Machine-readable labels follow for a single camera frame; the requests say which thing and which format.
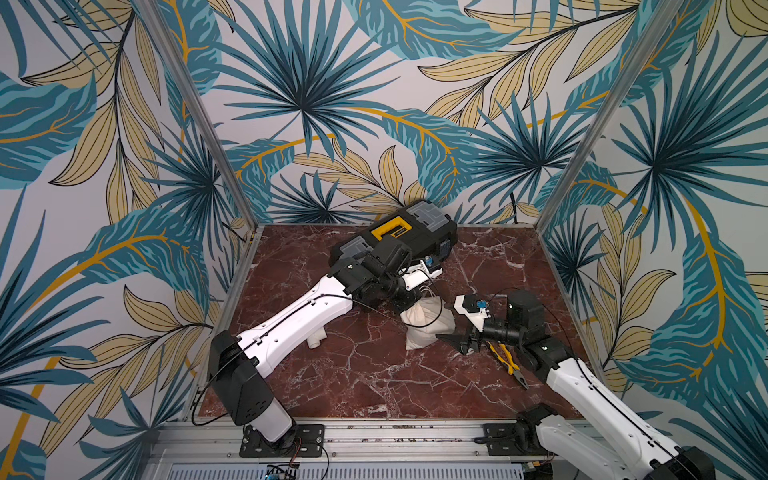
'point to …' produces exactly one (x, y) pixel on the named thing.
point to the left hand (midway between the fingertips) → (414, 295)
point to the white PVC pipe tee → (315, 339)
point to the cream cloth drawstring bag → (427, 317)
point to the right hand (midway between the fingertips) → (431, 329)
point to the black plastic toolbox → (420, 226)
